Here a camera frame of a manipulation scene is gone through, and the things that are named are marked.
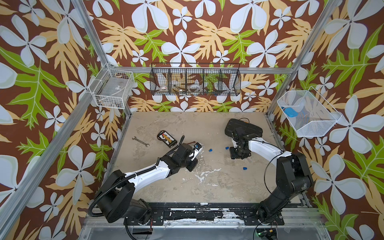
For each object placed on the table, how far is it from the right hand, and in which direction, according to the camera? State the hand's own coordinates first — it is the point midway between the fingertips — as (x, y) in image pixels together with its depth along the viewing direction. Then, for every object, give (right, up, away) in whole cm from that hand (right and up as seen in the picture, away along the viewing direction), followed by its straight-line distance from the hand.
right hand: (233, 154), depth 93 cm
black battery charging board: (-46, +11, +12) cm, 49 cm away
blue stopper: (-14, +2, +6) cm, 15 cm away
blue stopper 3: (+6, -8, -2) cm, 10 cm away
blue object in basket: (+32, +26, -7) cm, 42 cm away
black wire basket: (-24, +49, +4) cm, 55 cm away
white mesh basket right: (+40, +24, -15) cm, 49 cm away
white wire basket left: (-73, +40, -7) cm, 84 cm away
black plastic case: (+16, +16, +11) cm, 25 cm away
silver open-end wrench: (-57, +5, +9) cm, 58 cm away
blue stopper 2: (-2, +4, +8) cm, 9 cm away
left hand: (-23, 0, -7) cm, 24 cm away
